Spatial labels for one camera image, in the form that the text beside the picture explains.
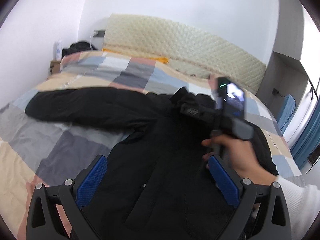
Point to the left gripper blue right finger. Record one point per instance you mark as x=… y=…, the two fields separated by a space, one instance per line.
x=260 y=211

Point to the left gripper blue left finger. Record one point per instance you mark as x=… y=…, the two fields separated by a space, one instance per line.
x=44 y=221

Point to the black puffer jacket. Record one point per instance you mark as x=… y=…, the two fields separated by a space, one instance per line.
x=157 y=184

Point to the white right sleeve forearm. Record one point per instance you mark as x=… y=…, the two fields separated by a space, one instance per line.
x=302 y=204

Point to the black clothes pile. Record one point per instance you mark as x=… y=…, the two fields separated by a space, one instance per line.
x=77 y=47

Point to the person's right hand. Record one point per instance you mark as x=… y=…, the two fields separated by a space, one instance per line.
x=243 y=159

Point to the beige floral pillow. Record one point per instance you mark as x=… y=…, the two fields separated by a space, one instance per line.
x=189 y=69

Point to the plaid checkered duvet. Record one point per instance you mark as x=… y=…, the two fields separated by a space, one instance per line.
x=34 y=151

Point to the cream quilted headboard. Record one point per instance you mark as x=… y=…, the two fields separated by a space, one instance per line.
x=158 y=37

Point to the yellow pillow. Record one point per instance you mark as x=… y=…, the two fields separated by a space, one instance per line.
x=163 y=60

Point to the grey white wardrobe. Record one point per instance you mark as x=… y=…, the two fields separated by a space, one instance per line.
x=292 y=68

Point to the blue curtain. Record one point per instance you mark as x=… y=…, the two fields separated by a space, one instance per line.
x=308 y=141

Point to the brown cardboard box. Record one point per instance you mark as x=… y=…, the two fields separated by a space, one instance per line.
x=55 y=66

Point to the white spray bottle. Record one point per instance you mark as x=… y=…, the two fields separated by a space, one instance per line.
x=59 y=50

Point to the black wall socket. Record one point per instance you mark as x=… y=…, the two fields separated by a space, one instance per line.
x=99 y=33

